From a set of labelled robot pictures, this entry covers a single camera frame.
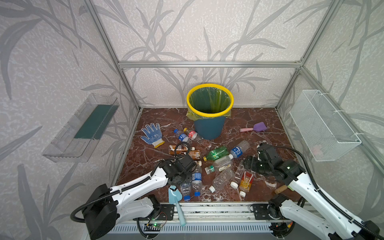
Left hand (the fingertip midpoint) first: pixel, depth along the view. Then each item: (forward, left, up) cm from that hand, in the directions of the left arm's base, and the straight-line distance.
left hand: (190, 175), depth 80 cm
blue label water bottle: (+14, -27, +1) cm, 31 cm away
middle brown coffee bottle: (+12, -2, -1) cm, 13 cm away
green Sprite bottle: (+14, -15, -2) cm, 21 cm away
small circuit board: (-23, +18, -8) cm, 30 cm away
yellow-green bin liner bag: (+46, -10, +13) cm, 49 cm away
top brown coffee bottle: (+15, +7, 0) cm, 17 cm away
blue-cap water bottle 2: (-2, -3, -2) cm, 5 cm away
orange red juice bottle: (-4, -30, -1) cm, 30 cm away
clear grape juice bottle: (+2, -27, -6) cm, 28 cm away
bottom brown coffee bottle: (+8, -4, -4) cm, 10 cm away
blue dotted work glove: (+28, +27, -6) cm, 40 cm away
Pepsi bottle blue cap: (+25, +7, -1) cm, 25 cm away
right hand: (+6, -30, +7) cm, 32 cm away
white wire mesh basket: (+7, -59, +29) cm, 66 cm away
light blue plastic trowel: (-9, +9, -5) cm, 13 cm away
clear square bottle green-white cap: (+6, -18, +2) cm, 19 cm away
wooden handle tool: (-7, -47, -1) cm, 48 cm away
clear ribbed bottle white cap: (0, -18, -5) cm, 19 cm away
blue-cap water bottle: (-7, +2, 0) cm, 8 cm away
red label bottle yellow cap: (+27, 0, -3) cm, 27 cm away
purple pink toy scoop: (+37, -48, -6) cm, 61 cm away
